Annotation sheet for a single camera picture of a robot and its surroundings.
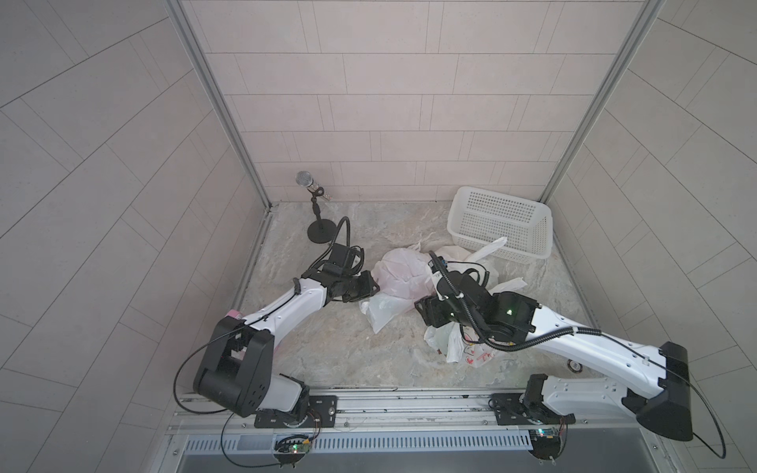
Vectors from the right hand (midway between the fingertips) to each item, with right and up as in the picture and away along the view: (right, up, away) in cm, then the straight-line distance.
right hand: (422, 305), depth 72 cm
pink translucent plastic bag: (-4, +7, +11) cm, 14 cm away
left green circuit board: (-31, -33, -2) cm, 45 cm away
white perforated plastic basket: (+25, +23, +40) cm, 52 cm away
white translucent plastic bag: (-10, -3, +7) cm, 13 cm away
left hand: (-10, +2, +13) cm, 17 cm away
